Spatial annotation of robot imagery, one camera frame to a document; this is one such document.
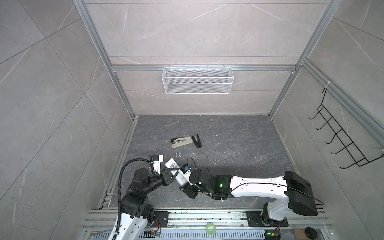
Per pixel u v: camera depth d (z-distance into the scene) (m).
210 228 0.71
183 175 0.65
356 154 0.61
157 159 0.66
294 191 0.41
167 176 0.63
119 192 0.53
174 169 0.69
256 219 0.73
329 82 0.70
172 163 0.70
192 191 0.64
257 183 0.45
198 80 1.01
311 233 0.66
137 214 0.52
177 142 1.01
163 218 0.73
